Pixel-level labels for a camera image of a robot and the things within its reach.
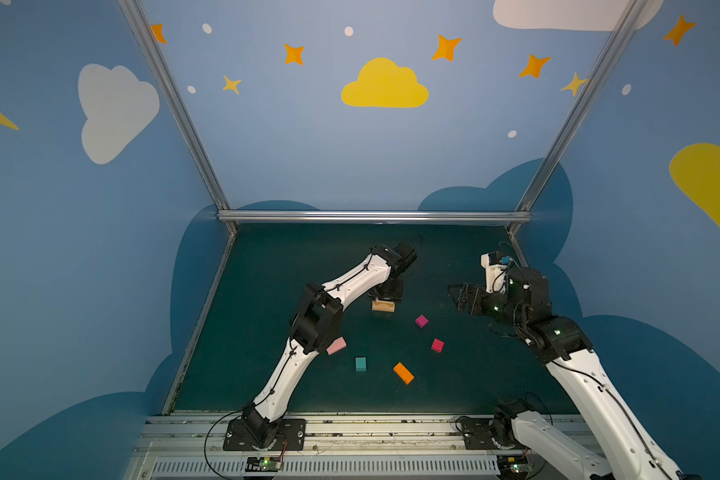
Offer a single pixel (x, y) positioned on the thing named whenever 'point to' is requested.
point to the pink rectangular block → (336, 345)
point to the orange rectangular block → (404, 374)
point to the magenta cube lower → (437, 345)
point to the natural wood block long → (383, 306)
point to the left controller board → (263, 464)
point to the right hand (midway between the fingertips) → (464, 284)
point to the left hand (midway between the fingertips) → (392, 299)
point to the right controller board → (515, 467)
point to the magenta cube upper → (421, 321)
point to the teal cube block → (360, 364)
